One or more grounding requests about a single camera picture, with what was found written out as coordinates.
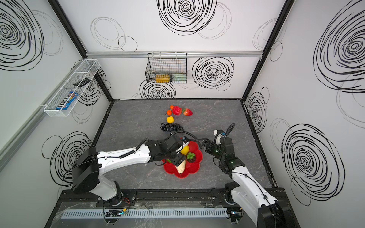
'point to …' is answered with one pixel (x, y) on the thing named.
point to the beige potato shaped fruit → (181, 167)
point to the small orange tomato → (169, 112)
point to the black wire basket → (167, 68)
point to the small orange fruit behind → (171, 107)
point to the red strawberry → (187, 112)
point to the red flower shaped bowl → (190, 168)
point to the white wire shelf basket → (88, 68)
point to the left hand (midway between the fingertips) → (180, 154)
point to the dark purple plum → (191, 157)
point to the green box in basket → (180, 78)
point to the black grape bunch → (170, 127)
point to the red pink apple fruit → (177, 110)
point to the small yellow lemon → (170, 119)
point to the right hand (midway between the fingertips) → (202, 142)
